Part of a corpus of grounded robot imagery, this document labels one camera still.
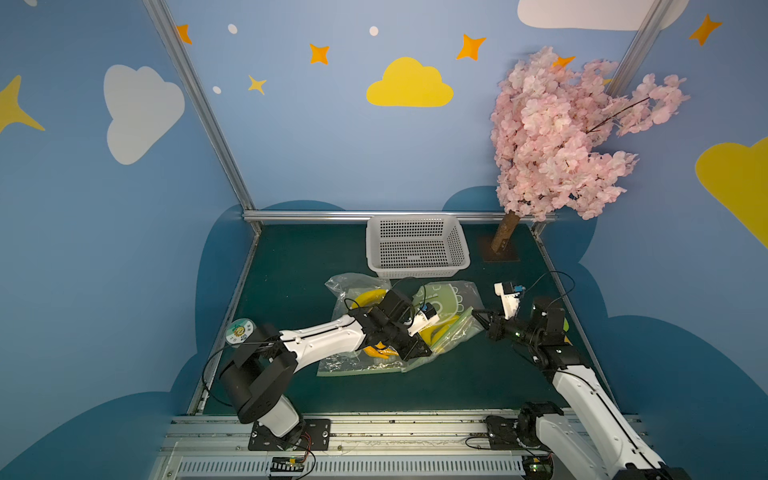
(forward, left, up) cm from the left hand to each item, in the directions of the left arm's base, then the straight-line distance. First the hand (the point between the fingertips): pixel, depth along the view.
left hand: (430, 348), depth 80 cm
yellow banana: (+7, -3, -6) cm, 10 cm away
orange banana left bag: (+2, +13, -7) cm, 15 cm away
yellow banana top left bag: (+17, +17, -3) cm, 24 cm away
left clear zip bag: (+20, +24, -6) cm, 32 cm away
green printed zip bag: (+12, -8, -3) cm, 15 cm away
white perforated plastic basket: (+44, +1, -9) cm, 45 cm away
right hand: (+9, -14, +6) cm, 18 cm away
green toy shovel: (+12, -45, -9) cm, 48 cm away
